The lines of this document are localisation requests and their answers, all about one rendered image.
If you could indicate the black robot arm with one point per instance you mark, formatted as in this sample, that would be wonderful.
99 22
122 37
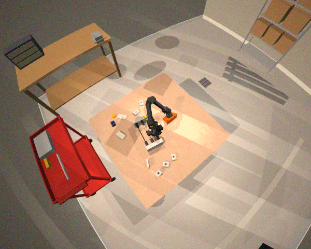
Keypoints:
150 120

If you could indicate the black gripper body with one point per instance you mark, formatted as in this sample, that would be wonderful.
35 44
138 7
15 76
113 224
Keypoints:
159 127

